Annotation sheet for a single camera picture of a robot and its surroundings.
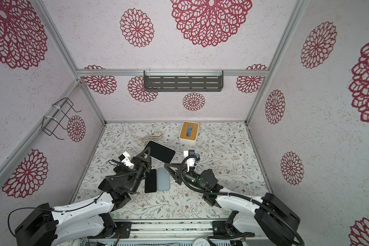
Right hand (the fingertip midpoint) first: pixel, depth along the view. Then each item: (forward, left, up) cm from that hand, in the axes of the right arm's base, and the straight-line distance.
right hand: (165, 165), depth 65 cm
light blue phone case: (+6, +5, -28) cm, 29 cm away
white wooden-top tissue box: (+39, -9, -24) cm, 47 cm away
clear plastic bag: (+35, +17, -24) cm, 45 cm away
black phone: (+7, +3, +1) cm, 7 cm away
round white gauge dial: (-24, -16, -24) cm, 38 cm away
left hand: (+8, +8, 0) cm, 11 cm away
